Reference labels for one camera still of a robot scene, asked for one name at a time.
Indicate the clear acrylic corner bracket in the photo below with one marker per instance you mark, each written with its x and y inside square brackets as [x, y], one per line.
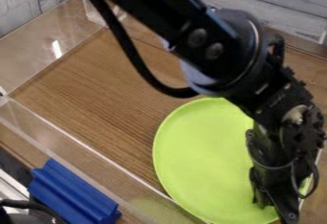
[96, 12]

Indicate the green plate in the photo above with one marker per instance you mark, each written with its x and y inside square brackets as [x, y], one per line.
[201, 163]

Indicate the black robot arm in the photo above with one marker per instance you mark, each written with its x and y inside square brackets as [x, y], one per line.
[234, 61]

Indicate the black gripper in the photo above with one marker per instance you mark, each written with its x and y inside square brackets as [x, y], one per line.
[283, 150]

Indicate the clear acrylic enclosure wall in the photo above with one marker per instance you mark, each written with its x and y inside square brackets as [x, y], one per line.
[97, 133]

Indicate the blue plastic clamp block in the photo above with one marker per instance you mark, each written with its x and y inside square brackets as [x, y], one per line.
[68, 195]

